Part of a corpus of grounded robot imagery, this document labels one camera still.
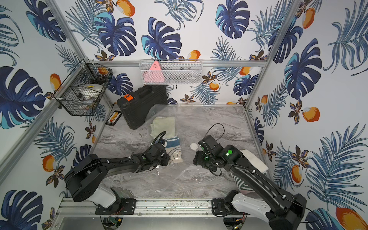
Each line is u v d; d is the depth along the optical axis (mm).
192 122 1111
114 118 1105
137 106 935
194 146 950
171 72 1022
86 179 441
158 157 723
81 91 801
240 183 748
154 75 887
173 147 926
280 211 386
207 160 623
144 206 764
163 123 1077
